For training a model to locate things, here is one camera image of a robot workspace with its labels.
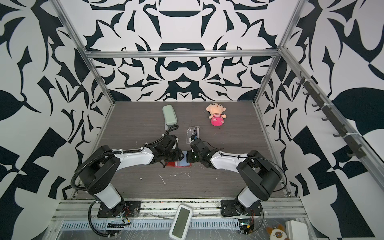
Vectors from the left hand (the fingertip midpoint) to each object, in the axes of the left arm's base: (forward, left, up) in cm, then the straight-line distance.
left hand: (184, 153), depth 89 cm
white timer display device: (-35, +2, +2) cm, 36 cm away
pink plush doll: (+31, -22, +3) cm, 38 cm away
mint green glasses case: (+32, +11, -3) cm, 34 cm away
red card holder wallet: (-4, +2, -3) cm, 6 cm away
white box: (-38, -49, +1) cm, 62 cm away
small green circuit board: (-34, -28, -5) cm, 44 cm away
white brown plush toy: (-38, -41, 0) cm, 56 cm away
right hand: (-1, -2, 0) cm, 2 cm away
